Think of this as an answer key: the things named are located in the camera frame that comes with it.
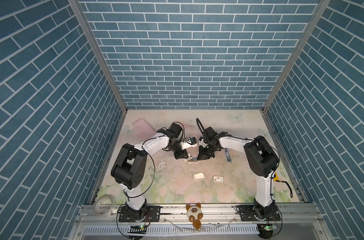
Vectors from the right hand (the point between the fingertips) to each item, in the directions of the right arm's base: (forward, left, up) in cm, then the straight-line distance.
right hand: (196, 157), depth 93 cm
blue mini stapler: (+3, -20, 0) cm, 20 cm away
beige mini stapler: (-2, +2, 0) cm, 2 cm away
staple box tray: (-11, -2, -1) cm, 11 cm away
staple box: (-12, -13, 0) cm, 18 cm away
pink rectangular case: (+19, +39, -1) cm, 44 cm away
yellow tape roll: (-9, -47, -1) cm, 48 cm away
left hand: (-1, +6, +4) cm, 8 cm away
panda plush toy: (-30, -1, +1) cm, 30 cm away
